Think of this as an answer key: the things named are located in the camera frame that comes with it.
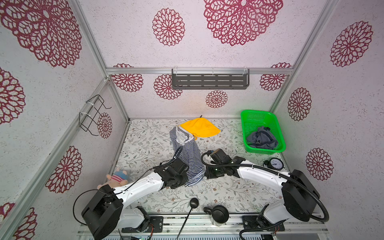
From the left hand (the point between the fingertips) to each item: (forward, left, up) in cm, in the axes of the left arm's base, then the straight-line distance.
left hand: (186, 182), depth 84 cm
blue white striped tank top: (+24, -1, -2) cm, 24 cm away
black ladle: (-11, -4, -3) cm, 12 cm away
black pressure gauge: (+11, -55, -1) cm, 56 cm away
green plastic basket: (+51, -53, -3) cm, 73 cm away
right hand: (+4, -10, +4) cm, 11 cm away
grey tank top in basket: (+26, -50, +5) cm, 57 cm away
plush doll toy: (+2, +37, +2) cm, 37 cm away
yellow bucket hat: (+43, -11, -2) cm, 44 cm away
